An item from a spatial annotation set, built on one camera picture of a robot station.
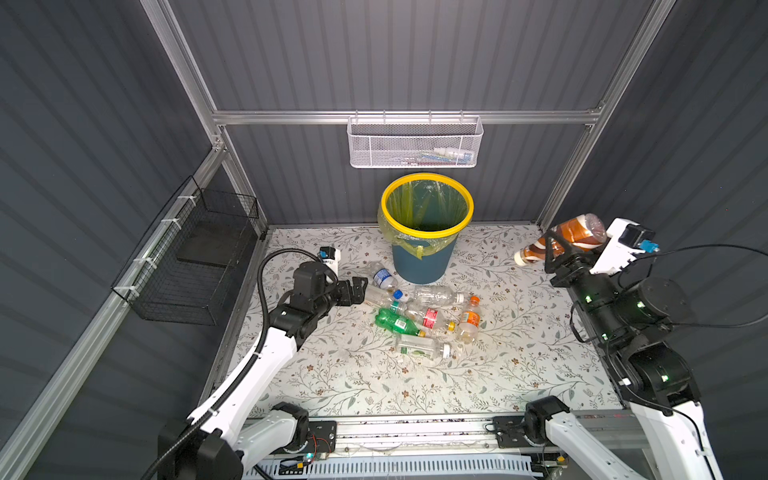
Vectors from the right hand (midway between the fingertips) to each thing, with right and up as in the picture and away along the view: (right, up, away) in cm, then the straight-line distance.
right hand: (562, 238), depth 54 cm
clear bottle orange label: (-7, -23, +35) cm, 43 cm away
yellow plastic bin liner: (-20, +14, +47) cm, 53 cm away
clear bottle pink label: (-16, -23, +38) cm, 47 cm away
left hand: (-41, -10, +25) cm, 49 cm away
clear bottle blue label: (-33, -12, +46) cm, 58 cm away
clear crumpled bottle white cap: (-16, -16, +41) cm, 47 cm away
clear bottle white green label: (-22, -30, +33) cm, 50 cm away
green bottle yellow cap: (-31, -24, +38) cm, 54 cm away
